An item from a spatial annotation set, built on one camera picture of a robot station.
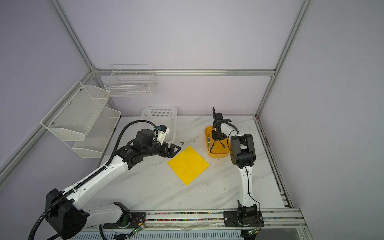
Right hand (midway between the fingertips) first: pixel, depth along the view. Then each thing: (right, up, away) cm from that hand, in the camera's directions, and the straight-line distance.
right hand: (217, 137), depth 106 cm
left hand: (-27, -4, -30) cm, 41 cm away
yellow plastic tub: (0, -9, -2) cm, 9 cm away
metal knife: (-7, -2, -2) cm, 7 cm away
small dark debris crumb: (-25, -4, -2) cm, 26 cm away
